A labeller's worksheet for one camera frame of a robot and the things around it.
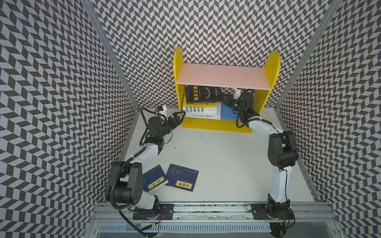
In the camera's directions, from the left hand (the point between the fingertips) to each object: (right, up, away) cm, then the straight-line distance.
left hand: (184, 115), depth 82 cm
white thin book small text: (+13, +1, +11) cm, 17 cm away
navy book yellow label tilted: (-16, -36, -2) cm, 39 cm away
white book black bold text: (+20, +4, +9) cm, 22 cm away
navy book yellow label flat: (-1, -36, 0) cm, 36 cm away
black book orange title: (+9, +14, +9) cm, 19 cm away
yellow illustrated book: (+13, +6, +7) cm, 16 cm away
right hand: (+21, +12, +8) cm, 26 cm away
